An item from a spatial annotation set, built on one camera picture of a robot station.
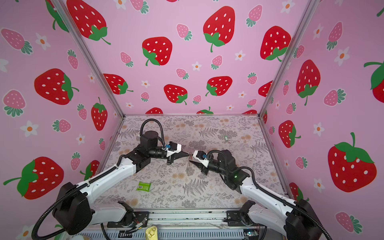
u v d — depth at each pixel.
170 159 0.64
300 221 0.40
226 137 1.07
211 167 0.65
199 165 0.66
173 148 0.58
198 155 0.61
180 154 0.61
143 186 0.84
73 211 0.41
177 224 0.73
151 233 0.67
